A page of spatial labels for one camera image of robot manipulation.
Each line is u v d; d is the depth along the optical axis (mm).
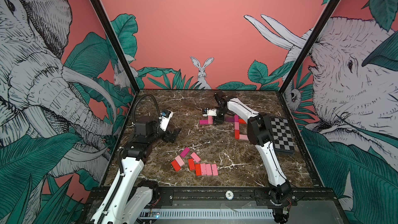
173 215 700
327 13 785
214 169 818
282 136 929
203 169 822
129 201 543
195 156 863
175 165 838
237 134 941
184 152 882
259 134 644
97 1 748
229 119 1033
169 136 661
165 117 637
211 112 932
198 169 819
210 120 1029
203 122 1029
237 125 961
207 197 753
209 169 818
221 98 803
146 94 1190
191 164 838
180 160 854
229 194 749
